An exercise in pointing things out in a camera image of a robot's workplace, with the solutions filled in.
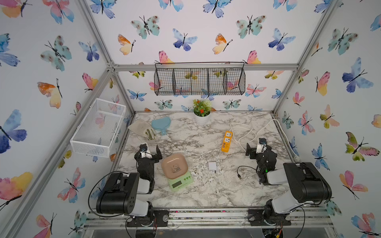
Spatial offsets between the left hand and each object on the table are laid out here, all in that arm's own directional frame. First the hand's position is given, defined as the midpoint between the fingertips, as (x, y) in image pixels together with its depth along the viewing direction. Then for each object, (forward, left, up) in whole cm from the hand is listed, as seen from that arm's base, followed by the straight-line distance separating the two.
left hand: (150, 146), depth 89 cm
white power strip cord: (+14, -71, -11) cm, 73 cm away
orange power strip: (+5, -47, -8) cm, 48 cm away
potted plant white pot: (+25, -32, -7) cm, 42 cm away
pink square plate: (-9, -14, -7) cm, 18 cm away
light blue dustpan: (+25, -2, -9) cm, 27 cm away
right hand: (+2, -64, -1) cm, 64 cm away
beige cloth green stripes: (+20, +10, -8) cm, 24 cm away
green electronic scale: (-20, -15, -8) cm, 26 cm away
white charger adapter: (-9, -37, -10) cm, 39 cm away
